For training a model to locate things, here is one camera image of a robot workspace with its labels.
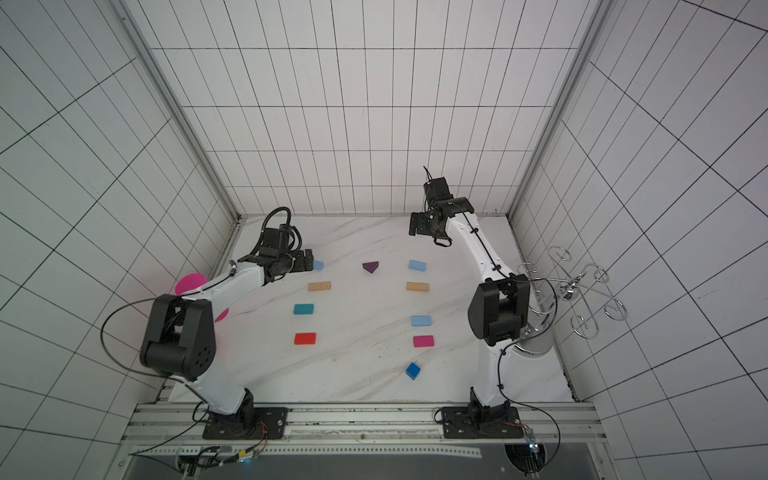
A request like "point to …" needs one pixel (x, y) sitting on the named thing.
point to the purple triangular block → (370, 266)
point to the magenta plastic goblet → (191, 281)
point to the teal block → (303, 309)
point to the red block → (305, 339)
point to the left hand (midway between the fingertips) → (298, 263)
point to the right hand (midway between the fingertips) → (430, 224)
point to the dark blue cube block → (413, 370)
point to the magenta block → (423, 341)
